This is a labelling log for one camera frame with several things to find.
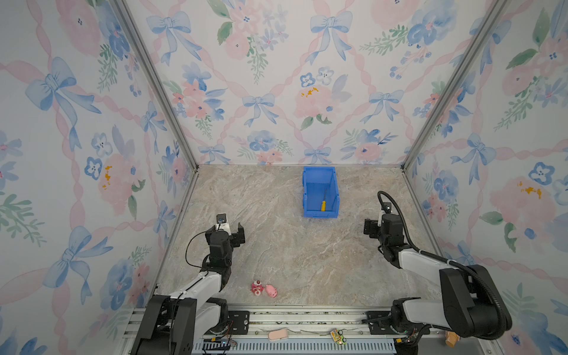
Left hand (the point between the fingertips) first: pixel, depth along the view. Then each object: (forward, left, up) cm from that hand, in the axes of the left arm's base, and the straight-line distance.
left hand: (228, 224), depth 88 cm
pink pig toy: (-23, -18, -8) cm, 30 cm away
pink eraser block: (-36, -21, -6) cm, 42 cm away
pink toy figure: (-23, -13, -5) cm, 27 cm away
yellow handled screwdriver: (+16, -40, -7) cm, 44 cm away
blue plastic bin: (+23, -40, -9) cm, 47 cm away
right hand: (+4, -63, -2) cm, 63 cm away
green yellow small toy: (-37, -40, -7) cm, 54 cm away
